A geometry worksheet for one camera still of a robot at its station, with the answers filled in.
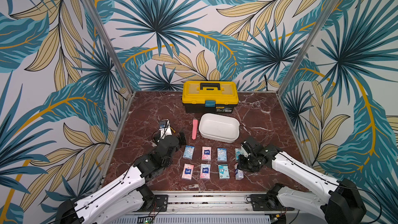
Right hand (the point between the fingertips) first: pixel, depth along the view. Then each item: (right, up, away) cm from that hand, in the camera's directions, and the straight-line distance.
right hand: (238, 167), depth 80 cm
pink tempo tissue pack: (-16, +5, +7) cm, 18 cm away
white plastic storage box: (-7, +17, +20) cm, 27 cm away
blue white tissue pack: (-7, +4, +7) cm, 11 cm away
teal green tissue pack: (-7, -3, +1) cm, 8 cm away
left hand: (-32, +19, -4) cm, 38 cm away
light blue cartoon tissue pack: (-26, +6, +8) cm, 28 cm away
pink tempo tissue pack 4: (0, -3, -3) cm, 4 cm away
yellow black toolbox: (-14, +37, +15) cm, 42 cm away
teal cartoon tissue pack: (+2, +6, +7) cm, 10 cm away
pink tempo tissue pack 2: (-26, -2, 0) cm, 26 cm away
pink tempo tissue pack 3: (-17, -3, +1) cm, 17 cm away
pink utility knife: (-23, +17, +18) cm, 34 cm away
